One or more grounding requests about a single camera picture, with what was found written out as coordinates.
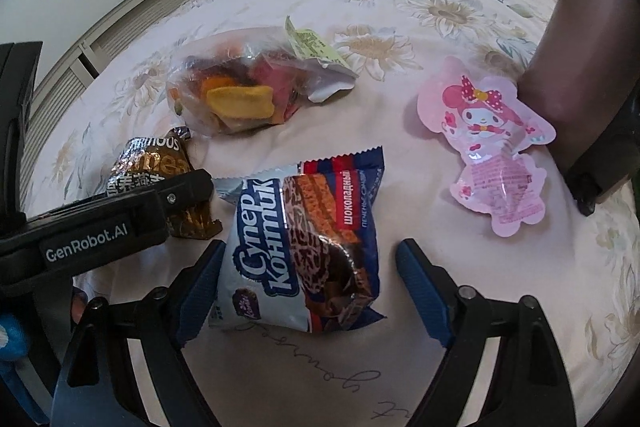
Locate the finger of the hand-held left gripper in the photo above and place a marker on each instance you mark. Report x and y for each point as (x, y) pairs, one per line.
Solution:
(187, 189)

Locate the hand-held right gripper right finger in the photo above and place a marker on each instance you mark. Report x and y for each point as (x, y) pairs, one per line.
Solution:
(422, 292)

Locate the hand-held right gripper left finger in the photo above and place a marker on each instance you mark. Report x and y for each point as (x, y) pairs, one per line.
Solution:
(200, 287)

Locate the brown oatmeal packet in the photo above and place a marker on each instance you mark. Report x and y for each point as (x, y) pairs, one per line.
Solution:
(150, 157)

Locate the blue white cookie packet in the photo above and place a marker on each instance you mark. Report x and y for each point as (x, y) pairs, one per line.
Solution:
(300, 232)

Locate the clear bag of dried fruit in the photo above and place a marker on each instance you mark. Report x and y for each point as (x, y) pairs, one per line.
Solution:
(235, 97)

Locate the pink cartoon character packet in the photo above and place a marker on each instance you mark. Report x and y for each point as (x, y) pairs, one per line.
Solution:
(485, 122)

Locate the brown black countertop appliance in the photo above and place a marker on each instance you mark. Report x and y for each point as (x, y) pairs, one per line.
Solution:
(575, 57)

